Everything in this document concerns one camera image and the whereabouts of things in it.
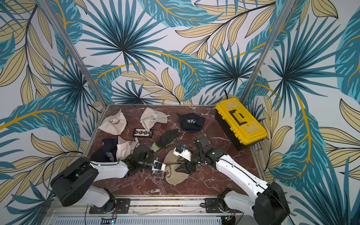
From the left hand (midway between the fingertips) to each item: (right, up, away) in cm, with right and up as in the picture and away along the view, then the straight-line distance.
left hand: (169, 168), depth 78 cm
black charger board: (-22, +18, +22) cm, 36 cm away
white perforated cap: (-17, +29, +26) cm, 42 cm away
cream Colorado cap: (-26, +11, +2) cm, 28 cm away
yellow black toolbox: (+43, +24, +8) cm, 50 cm away
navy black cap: (-38, +8, +6) cm, 39 cm away
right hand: (+5, +4, -4) cm, 7 cm away
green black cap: (-5, +13, +19) cm, 24 cm away
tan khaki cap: (+2, -2, -7) cm, 7 cm away
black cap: (+14, +25, +28) cm, 40 cm away
